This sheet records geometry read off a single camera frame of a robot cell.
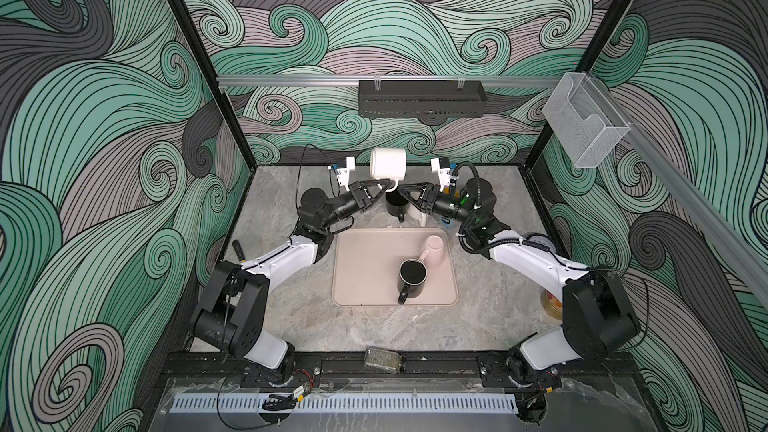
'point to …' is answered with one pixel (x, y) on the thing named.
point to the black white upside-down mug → (397, 205)
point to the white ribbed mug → (417, 214)
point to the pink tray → (366, 266)
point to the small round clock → (542, 239)
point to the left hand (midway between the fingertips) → (393, 185)
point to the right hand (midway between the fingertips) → (400, 192)
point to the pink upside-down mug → (434, 254)
